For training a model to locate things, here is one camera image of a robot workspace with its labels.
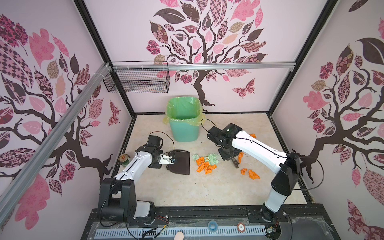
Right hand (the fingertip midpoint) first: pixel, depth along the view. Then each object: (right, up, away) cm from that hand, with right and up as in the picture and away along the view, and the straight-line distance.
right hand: (230, 154), depth 79 cm
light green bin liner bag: (-27, +27, +24) cm, 45 cm away
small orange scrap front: (+10, -12, +9) cm, 18 cm away
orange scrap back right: (+24, +8, +27) cm, 37 cm away
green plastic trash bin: (-27, +10, +21) cm, 36 cm away
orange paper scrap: (-16, -7, +13) cm, 22 cm away
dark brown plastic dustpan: (-29, -7, +18) cm, 34 cm away
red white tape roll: (+3, -34, -8) cm, 35 cm away
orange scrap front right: (+15, -14, +7) cm, 21 cm away
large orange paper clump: (-14, -9, +11) cm, 20 cm away
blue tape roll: (-10, -34, -8) cm, 36 cm away
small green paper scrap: (-19, -5, +15) cm, 25 cm away
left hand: (-43, -4, +9) cm, 44 cm away
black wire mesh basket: (-56, +47, +16) cm, 75 cm away
